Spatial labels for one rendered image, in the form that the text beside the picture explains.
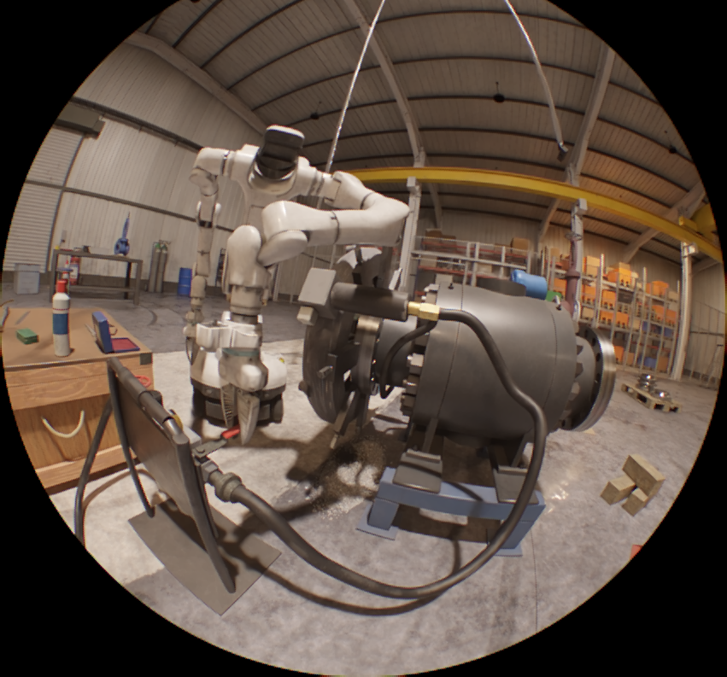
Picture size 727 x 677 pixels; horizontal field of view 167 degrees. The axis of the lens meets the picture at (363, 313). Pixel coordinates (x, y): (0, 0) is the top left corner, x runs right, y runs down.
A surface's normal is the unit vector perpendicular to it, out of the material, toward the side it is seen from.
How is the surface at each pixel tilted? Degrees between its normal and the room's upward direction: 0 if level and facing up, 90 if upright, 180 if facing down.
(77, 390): 90
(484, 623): 0
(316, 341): 87
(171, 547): 0
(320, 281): 67
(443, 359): 83
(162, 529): 0
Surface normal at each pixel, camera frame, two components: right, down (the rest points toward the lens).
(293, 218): 0.54, -0.28
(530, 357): -0.25, -0.29
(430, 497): -0.32, 0.00
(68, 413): 0.93, 0.18
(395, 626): 0.16, -0.99
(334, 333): 0.26, -0.01
